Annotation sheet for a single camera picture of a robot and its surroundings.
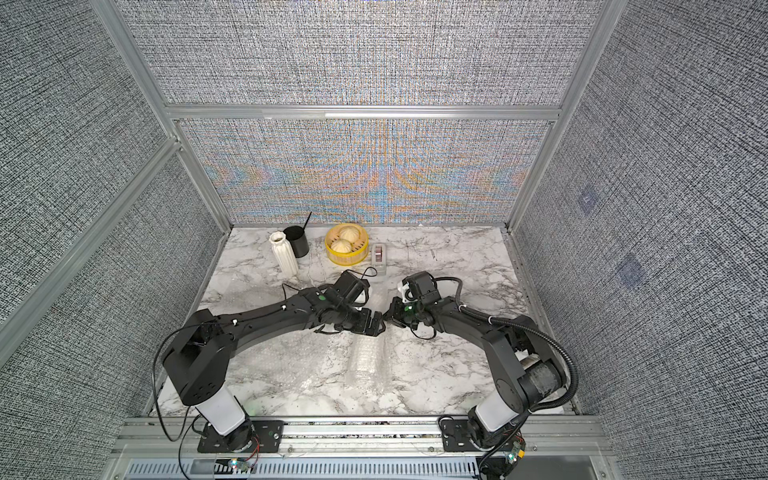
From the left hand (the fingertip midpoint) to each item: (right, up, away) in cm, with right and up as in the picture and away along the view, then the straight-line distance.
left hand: (378, 326), depth 84 cm
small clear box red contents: (0, +19, +22) cm, 29 cm away
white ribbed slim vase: (-30, +20, +11) cm, 38 cm away
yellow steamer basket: (-9, +19, +22) cm, 31 cm away
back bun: (-10, +28, +26) cm, 39 cm away
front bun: (-13, +23, +22) cm, 34 cm away
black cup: (-29, +25, +21) cm, 44 cm away
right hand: (0, +4, +3) cm, 5 cm away
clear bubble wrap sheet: (+5, -13, 0) cm, 14 cm away
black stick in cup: (-25, +32, +19) cm, 45 cm away
